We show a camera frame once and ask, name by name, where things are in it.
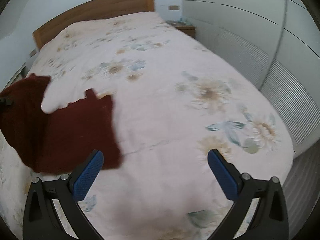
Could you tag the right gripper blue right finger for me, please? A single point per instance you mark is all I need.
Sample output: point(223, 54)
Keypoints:
point(270, 220)

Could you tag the wall socket plate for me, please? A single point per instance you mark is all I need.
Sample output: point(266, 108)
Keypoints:
point(174, 7)

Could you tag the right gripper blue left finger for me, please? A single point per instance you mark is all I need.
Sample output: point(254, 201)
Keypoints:
point(41, 221)

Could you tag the dark red knitted sweater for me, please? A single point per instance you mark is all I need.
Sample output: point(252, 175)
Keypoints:
point(59, 141)

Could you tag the wooden nightstand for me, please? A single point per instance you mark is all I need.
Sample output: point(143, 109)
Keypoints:
point(189, 30)

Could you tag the white floral bed duvet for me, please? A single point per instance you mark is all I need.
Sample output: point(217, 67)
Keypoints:
point(173, 101)

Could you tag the wooden headboard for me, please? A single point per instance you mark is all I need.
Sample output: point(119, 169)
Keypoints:
point(92, 10)

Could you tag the white ribbed wardrobe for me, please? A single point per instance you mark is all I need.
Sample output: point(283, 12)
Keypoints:
point(275, 45)

